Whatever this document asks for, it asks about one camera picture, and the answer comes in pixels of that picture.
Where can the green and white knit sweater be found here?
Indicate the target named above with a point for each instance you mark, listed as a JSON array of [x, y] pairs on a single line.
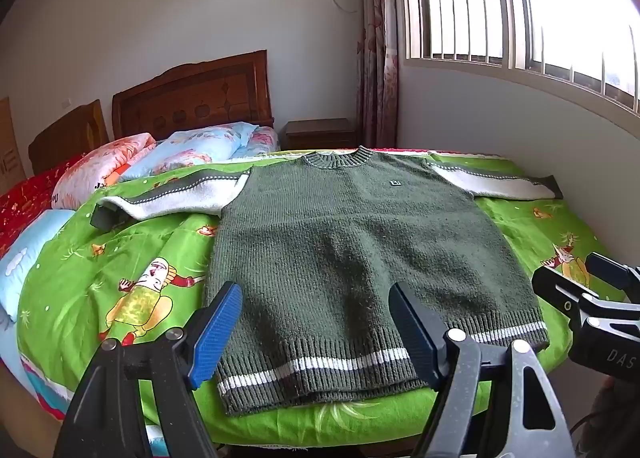
[[360, 258]]

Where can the pink floral quilt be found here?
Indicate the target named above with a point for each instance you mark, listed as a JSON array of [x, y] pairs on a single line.
[[95, 168]]

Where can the barred window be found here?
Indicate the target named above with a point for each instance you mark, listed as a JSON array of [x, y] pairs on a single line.
[[500, 8]]

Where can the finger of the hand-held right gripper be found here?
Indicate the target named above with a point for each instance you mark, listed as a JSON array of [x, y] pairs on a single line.
[[612, 270], [560, 290]]

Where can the light blue bed sheet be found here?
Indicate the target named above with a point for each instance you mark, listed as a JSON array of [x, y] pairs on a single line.
[[25, 253]]

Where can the pink and blue floral pillow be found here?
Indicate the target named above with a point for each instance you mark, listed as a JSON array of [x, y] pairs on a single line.
[[260, 140]]

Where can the large carved wooden headboard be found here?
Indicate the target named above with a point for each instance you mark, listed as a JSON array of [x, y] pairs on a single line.
[[200, 93]]

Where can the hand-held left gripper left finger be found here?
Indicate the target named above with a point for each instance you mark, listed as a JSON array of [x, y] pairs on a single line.
[[215, 333]]

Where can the small wooden headboard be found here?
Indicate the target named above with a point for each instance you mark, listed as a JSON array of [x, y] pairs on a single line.
[[70, 138]]

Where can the dark wooden nightstand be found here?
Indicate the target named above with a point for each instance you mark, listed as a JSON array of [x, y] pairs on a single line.
[[320, 134]]

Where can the floral curtain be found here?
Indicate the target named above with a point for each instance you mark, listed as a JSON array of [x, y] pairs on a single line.
[[377, 53]]

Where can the light blue floral pillow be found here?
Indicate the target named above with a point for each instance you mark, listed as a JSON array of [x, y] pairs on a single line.
[[195, 148]]

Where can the cardboard box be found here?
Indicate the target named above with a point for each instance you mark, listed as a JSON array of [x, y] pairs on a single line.
[[10, 148]]

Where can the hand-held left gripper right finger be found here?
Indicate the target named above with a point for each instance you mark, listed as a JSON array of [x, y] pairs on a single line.
[[412, 333]]

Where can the green cartoon print blanket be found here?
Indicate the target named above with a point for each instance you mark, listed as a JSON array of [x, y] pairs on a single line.
[[100, 263]]

